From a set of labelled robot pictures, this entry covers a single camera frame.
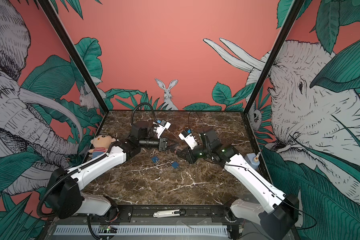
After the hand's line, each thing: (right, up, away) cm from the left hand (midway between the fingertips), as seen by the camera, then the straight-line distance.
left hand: (178, 143), depth 70 cm
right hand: (0, -4, -1) cm, 5 cm away
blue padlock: (-16, -13, +23) cm, 31 cm away
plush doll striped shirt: (-50, -3, +22) cm, 55 cm away
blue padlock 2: (-3, -16, +21) cm, 27 cm away
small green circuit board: (-34, -41, 0) cm, 53 cm away
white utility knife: (-5, -36, +5) cm, 37 cm away
